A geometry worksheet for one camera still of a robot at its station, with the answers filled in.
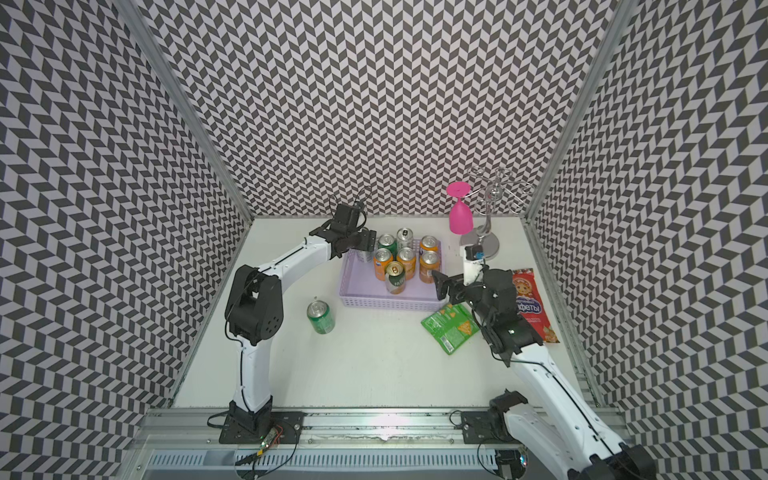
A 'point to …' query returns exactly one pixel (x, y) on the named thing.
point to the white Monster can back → (405, 237)
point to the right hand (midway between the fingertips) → (450, 273)
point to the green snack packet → (452, 326)
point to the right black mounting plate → (485, 427)
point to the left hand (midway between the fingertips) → (363, 236)
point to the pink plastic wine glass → (461, 216)
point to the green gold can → (395, 277)
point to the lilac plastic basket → (359, 287)
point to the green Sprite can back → (388, 241)
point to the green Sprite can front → (321, 317)
